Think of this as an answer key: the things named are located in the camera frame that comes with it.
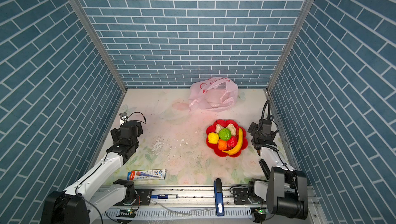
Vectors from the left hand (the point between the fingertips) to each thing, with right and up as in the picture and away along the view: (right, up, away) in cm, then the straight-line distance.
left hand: (130, 125), depth 83 cm
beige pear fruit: (+49, -3, +11) cm, 50 cm away
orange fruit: (+50, -11, +2) cm, 52 cm away
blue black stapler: (+47, -28, -9) cm, 55 cm away
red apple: (+56, -11, +4) cm, 57 cm away
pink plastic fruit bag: (+46, +18, +22) cm, 54 cm away
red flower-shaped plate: (+45, -4, +12) cm, 47 cm away
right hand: (+75, -3, +7) cm, 75 cm away
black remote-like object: (+72, -23, -2) cm, 76 cm away
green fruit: (+52, -5, +2) cm, 52 cm away
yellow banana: (+56, -15, +2) cm, 58 cm away
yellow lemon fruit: (+45, -8, +4) cm, 46 cm away
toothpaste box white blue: (+10, -26, -3) cm, 28 cm away
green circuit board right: (+68, -39, -12) cm, 79 cm away
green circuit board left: (+4, -40, -11) cm, 42 cm away
